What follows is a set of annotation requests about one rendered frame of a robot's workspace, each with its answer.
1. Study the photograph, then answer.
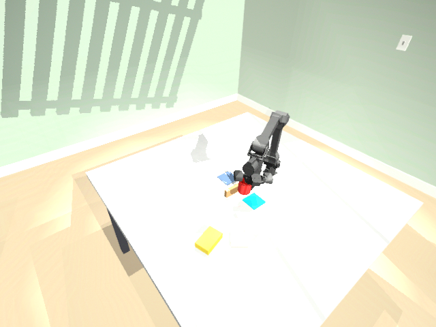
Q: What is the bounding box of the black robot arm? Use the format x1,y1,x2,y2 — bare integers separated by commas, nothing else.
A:
243,110,290,186

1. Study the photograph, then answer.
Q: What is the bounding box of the light wooden post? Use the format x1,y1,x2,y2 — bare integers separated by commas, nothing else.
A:
224,183,238,198

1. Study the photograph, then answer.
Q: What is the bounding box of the pale yellow rectangular block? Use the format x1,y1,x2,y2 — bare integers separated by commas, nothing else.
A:
195,226,223,255

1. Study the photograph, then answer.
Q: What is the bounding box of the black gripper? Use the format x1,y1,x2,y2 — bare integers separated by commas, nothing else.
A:
234,168,273,190

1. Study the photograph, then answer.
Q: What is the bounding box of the red cup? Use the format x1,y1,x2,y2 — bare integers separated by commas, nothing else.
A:
238,178,251,195

